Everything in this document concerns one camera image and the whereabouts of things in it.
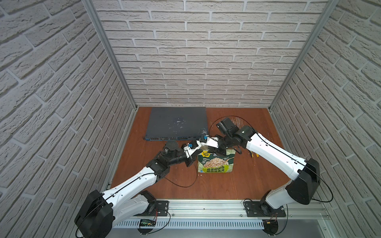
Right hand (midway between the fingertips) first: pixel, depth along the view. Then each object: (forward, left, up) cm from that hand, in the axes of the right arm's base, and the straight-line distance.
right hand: (207, 151), depth 76 cm
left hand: (+2, +4, +2) cm, 5 cm away
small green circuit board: (-28, +31, -18) cm, 46 cm away
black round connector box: (-33, -28, -19) cm, 47 cm away
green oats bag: (-4, -2, -6) cm, 8 cm away
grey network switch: (+30, +19, -13) cm, 38 cm away
